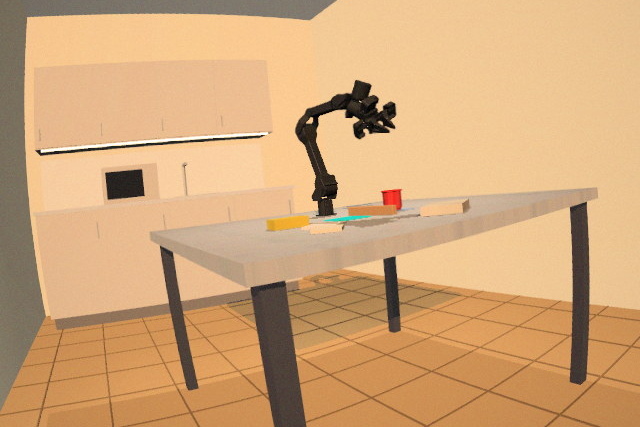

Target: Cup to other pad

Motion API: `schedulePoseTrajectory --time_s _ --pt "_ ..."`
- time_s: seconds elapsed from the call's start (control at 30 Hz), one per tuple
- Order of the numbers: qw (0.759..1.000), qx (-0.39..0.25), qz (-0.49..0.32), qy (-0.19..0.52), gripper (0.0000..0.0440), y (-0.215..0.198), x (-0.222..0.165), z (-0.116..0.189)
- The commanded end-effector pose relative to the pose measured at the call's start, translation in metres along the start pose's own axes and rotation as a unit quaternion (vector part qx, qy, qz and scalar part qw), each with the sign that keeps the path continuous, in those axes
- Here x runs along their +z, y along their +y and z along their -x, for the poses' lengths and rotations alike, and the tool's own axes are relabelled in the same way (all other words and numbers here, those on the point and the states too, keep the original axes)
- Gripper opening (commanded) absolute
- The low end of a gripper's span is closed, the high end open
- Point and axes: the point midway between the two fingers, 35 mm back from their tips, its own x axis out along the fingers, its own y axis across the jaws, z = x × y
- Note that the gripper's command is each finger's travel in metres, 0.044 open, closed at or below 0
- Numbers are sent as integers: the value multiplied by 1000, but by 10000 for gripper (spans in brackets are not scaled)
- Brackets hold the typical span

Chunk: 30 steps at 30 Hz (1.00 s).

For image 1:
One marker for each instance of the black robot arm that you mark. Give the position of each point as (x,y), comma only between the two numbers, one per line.
(326,184)

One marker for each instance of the red cup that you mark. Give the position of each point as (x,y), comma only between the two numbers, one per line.
(392,197)

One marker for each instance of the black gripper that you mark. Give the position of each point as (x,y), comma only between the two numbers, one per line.
(371,123)

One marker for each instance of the tan flat rectangular block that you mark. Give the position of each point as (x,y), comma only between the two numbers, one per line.
(445,207)

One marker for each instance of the orange wooden bar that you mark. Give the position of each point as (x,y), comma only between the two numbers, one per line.
(373,210)

